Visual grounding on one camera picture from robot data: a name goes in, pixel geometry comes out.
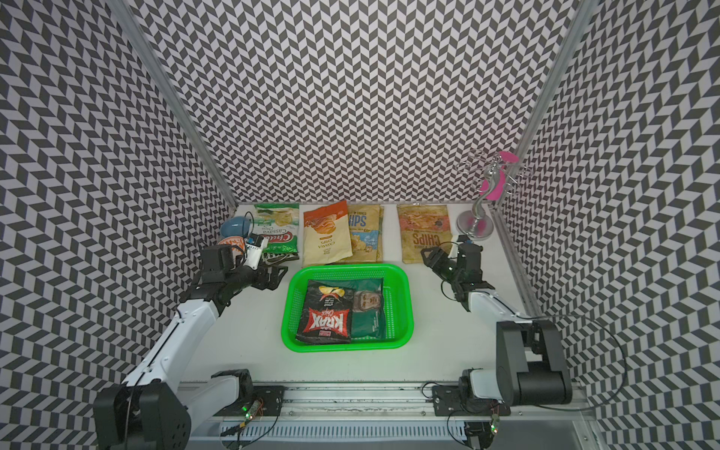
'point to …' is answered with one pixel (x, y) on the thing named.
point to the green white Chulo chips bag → (279, 224)
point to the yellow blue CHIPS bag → (367, 232)
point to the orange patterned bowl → (237, 241)
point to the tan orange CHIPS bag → (423, 227)
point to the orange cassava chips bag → (326, 234)
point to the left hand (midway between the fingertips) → (272, 266)
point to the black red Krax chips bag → (326, 313)
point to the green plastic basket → (399, 318)
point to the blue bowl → (235, 226)
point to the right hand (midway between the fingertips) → (424, 259)
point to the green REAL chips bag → (367, 314)
